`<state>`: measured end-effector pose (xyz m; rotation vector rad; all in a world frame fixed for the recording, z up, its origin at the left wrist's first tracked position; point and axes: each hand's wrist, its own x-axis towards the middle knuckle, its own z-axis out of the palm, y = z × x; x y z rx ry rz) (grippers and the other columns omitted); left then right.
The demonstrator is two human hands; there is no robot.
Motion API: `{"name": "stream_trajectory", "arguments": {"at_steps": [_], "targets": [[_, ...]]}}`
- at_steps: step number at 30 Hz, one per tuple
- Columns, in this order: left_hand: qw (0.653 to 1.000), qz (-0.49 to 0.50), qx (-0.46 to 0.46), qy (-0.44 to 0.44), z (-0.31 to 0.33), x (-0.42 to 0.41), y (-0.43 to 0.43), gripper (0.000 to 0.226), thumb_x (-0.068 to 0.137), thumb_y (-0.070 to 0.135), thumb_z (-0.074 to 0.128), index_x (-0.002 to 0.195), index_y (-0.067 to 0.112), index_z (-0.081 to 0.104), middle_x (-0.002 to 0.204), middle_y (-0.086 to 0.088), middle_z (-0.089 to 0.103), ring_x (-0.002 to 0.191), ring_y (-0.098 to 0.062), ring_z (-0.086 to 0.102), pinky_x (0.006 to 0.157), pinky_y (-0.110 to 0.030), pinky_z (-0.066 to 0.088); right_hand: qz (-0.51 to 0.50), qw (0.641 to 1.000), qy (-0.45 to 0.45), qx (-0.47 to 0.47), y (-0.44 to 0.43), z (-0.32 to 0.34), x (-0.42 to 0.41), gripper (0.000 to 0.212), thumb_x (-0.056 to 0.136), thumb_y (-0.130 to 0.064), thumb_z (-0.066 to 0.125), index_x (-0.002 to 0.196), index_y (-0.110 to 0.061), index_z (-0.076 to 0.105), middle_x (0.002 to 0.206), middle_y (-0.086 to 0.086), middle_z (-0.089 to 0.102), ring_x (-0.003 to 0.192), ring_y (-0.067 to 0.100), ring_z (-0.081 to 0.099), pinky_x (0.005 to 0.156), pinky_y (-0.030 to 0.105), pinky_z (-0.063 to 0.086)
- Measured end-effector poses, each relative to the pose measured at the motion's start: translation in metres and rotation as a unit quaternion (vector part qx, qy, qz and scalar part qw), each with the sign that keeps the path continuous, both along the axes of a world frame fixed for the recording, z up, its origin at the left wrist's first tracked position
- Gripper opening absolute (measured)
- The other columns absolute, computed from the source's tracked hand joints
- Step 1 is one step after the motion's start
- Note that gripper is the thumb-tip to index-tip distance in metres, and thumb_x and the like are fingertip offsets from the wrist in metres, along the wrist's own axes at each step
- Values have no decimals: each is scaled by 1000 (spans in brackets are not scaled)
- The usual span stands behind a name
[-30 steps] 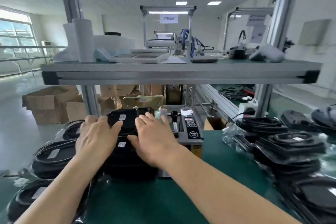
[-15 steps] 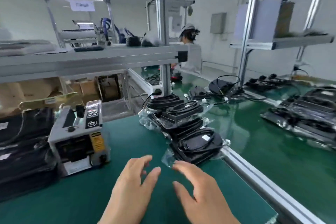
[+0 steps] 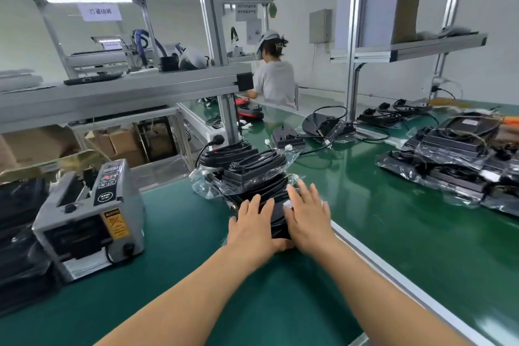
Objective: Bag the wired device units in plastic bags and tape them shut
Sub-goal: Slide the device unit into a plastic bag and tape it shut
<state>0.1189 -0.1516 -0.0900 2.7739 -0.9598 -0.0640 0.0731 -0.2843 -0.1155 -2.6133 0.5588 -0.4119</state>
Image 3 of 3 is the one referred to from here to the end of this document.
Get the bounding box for person's right hand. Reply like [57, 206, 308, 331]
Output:
[284, 179, 335, 260]

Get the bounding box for person's left hand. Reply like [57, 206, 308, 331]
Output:
[225, 194, 295, 270]

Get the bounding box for group of bagged black lamps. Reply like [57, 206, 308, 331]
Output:
[190, 139, 325, 239]

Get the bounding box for unbagged black lamps with cables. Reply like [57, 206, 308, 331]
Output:
[271, 97, 519, 218]

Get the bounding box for person's right forearm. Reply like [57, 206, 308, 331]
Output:
[312, 236, 473, 346]

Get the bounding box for person's left forearm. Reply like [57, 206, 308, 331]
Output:
[96, 244, 269, 346]

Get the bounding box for grey tape dispenser machine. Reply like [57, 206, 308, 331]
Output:
[32, 159, 147, 282]

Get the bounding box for brown cardboard sheet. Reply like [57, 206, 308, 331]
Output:
[428, 98, 475, 109]

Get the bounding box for grey barcode scanner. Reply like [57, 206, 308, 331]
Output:
[178, 45, 210, 71]

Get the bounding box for grey metal shelf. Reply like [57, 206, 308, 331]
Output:
[0, 64, 254, 134]
[330, 32, 489, 64]

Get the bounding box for white board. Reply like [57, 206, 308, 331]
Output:
[335, 0, 402, 49]

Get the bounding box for black phone on shelf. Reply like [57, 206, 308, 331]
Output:
[63, 74, 123, 85]

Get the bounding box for brown cardboard piece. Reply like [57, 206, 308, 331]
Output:
[391, 0, 421, 44]

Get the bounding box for white hanging sign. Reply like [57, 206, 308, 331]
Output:
[78, 3, 123, 22]

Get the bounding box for aluminium table edge rail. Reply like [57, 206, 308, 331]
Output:
[331, 220, 497, 346]

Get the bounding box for grey wall electrical box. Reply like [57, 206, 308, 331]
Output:
[309, 9, 334, 44]

